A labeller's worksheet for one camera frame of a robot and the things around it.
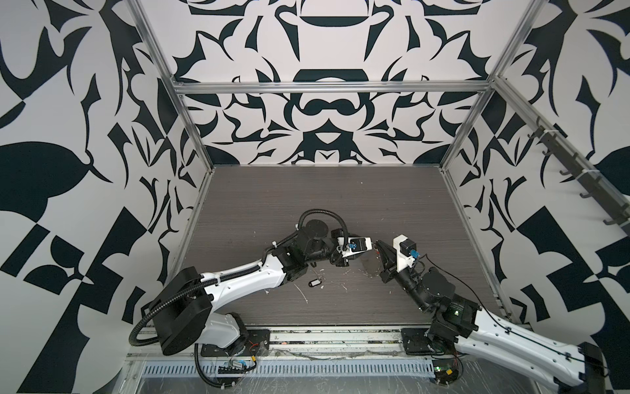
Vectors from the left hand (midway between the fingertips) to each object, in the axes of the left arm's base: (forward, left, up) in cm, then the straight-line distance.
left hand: (364, 233), depth 72 cm
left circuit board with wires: (-28, +37, -23) cm, 52 cm away
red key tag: (-6, -3, -1) cm, 6 cm away
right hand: (-2, -3, -1) cm, 4 cm away
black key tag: (-5, +15, -24) cm, 28 cm away
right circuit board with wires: (-32, -22, -24) cm, 45 cm away
